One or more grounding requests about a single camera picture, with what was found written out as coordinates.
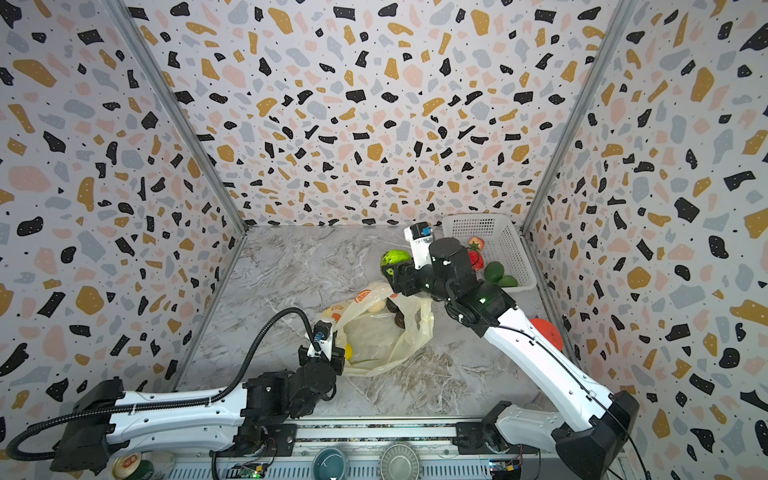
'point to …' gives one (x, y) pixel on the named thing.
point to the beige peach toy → (377, 307)
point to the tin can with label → (130, 466)
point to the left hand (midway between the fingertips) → (339, 330)
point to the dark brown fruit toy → (391, 306)
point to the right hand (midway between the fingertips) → (390, 260)
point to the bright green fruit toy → (394, 256)
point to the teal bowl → (329, 463)
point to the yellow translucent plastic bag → (377, 327)
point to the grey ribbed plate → (399, 461)
